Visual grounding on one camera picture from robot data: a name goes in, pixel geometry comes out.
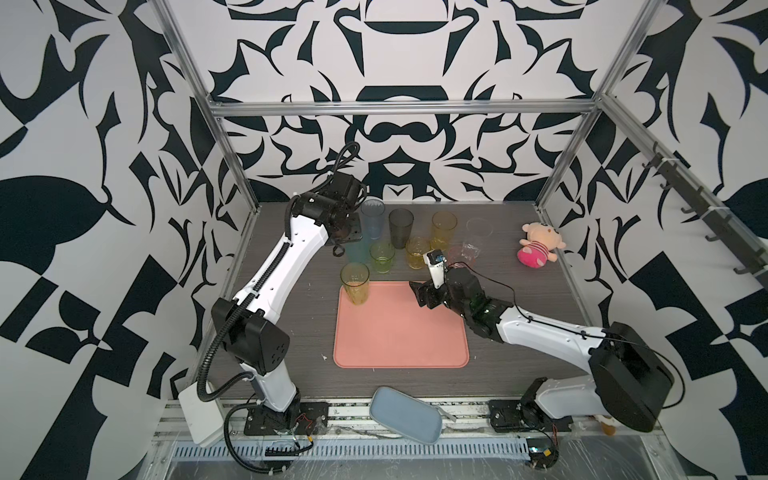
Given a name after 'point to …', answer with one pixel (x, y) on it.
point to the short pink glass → (461, 257)
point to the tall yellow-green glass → (355, 279)
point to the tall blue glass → (373, 210)
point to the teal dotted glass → (359, 251)
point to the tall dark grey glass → (401, 221)
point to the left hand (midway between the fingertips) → (349, 227)
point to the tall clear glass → (477, 230)
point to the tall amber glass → (443, 223)
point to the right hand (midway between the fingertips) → (423, 274)
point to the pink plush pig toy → (540, 244)
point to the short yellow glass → (416, 247)
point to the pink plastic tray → (393, 330)
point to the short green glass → (382, 253)
